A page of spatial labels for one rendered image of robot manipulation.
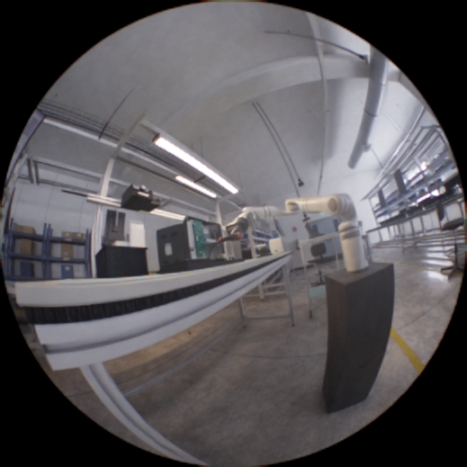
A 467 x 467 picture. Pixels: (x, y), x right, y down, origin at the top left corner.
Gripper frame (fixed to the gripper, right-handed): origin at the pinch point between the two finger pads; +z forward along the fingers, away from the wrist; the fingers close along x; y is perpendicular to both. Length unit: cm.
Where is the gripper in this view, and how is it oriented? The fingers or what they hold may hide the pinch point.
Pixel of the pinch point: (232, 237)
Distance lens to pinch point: 52.4
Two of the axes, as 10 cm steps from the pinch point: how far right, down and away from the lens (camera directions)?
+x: -3.8, -8.9, -2.3
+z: -3.5, 3.7, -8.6
